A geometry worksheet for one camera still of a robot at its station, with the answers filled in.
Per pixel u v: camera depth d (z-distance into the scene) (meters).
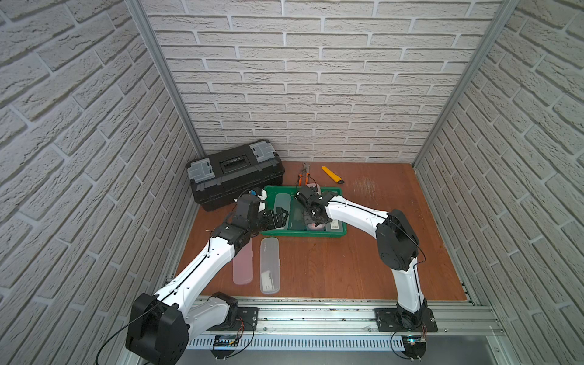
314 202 0.68
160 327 0.38
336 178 1.13
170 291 0.42
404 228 0.53
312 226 0.92
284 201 1.02
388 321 0.74
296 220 0.95
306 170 1.15
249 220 0.60
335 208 0.63
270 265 0.85
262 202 0.63
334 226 0.90
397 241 0.52
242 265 0.85
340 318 0.76
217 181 0.90
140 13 0.70
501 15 0.70
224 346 0.71
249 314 0.75
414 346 0.70
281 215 0.72
